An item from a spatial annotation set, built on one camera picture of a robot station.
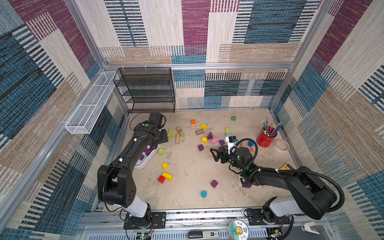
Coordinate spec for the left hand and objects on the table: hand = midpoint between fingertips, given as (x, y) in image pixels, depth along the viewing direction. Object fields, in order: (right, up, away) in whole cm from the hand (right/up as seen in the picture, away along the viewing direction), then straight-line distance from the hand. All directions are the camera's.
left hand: (163, 138), depth 87 cm
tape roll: (+73, -9, +9) cm, 74 cm away
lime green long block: (+2, +2, +19) cm, 19 cm away
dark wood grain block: (+22, +3, +21) cm, 30 cm away
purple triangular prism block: (+29, 0, +16) cm, 33 cm away
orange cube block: (+18, +10, +27) cm, 34 cm away
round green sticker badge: (+37, -36, -23) cm, 57 cm away
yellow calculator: (+73, -17, +2) cm, 75 cm away
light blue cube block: (+42, +1, +17) cm, 45 cm away
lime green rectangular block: (+42, +4, +21) cm, 47 cm away
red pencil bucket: (+61, 0, +5) cm, 62 cm away
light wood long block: (+7, -1, +18) cm, 19 cm away
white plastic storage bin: (-13, -14, 0) cm, 19 cm away
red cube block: (0, -22, -2) cm, 23 cm away
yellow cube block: (+25, -2, +14) cm, 28 cm away
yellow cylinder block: (+3, -21, -1) cm, 21 cm away
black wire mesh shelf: (-16, +33, +22) cm, 43 cm away
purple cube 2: (+29, -24, -4) cm, 38 cm away
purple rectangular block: (-11, -9, +7) cm, 16 cm away
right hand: (+31, -6, 0) cm, 32 cm away
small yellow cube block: (0, -17, +4) cm, 17 cm away
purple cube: (-15, -12, +7) cm, 20 cm away
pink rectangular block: (+32, -2, +15) cm, 36 cm away
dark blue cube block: (+54, -4, +11) cm, 56 cm away
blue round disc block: (+23, -29, -6) cm, 38 cm away
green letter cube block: (+9, +2, +18) cm, 20 cm away
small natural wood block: (+7, +5, +19) cm, 21 cm away
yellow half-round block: (+25, +7, +24) cm, 35 cm away
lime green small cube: (-3, -9, +8) cm, 13 cm away
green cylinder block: (+48, +13, +27) cm, 56 cm away
